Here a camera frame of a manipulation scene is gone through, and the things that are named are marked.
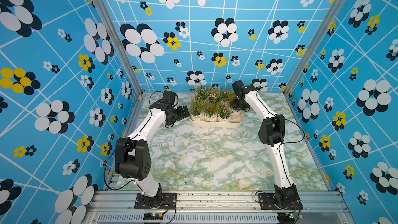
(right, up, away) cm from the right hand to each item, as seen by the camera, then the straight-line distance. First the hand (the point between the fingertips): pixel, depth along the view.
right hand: (241, 107), depth 103 cm
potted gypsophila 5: (-20, -2, -11) cm, 23 cm away
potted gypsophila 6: (-12, -4, -12) cm, 17 cm away
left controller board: (-49, -51, -31) cm, 77 cm away
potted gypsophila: (-27, +8, -3) cm, 28 cm away
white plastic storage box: (-20, -11, -6) cm, 23 cm away
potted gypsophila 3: (-4, -6, -3) cm, 7 cm away
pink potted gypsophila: (-18, +8, -5) cm, 21 cm away
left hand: (-36, -4, -13) cm, 39 cm away
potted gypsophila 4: (-29, -3, -14) cm, 32 cm away
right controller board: (+12, -50, -33) cm, 61 cm away
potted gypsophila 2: (-9, +7, -3) cm, 12 cm away
